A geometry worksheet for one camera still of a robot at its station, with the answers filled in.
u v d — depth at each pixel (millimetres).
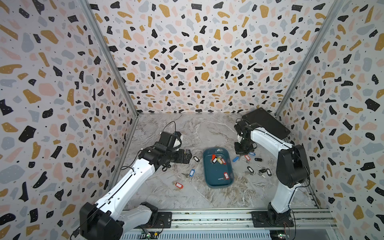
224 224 732
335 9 718
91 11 706
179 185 855
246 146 783
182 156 675
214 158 955
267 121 1146
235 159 927
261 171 903
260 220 731
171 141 605
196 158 966
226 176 881
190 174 898
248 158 970
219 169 924
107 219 369
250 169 920
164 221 734
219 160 948
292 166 493
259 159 968
